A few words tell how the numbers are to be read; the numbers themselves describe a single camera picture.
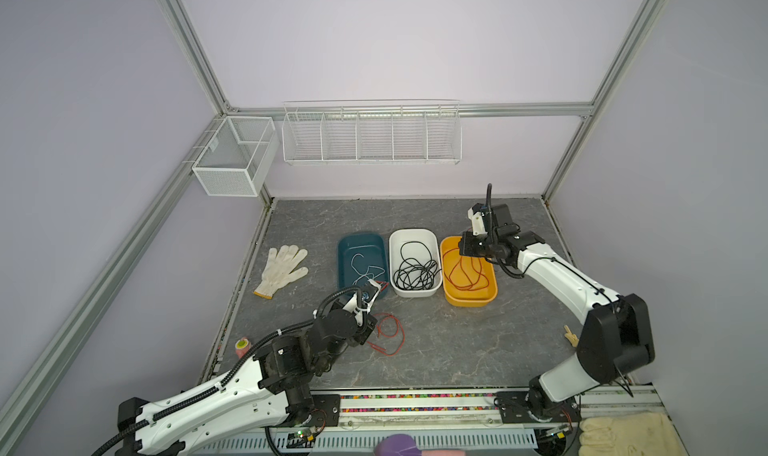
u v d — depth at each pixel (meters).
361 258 1.02
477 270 0.99
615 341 0.43
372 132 0.99
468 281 0.96
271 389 0.48
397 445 0.70
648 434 0.71
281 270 1.00
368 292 0.57
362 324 0.56
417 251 1.03
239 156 1.02
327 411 0.73
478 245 0.75
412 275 0.97
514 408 0.73
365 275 0.99
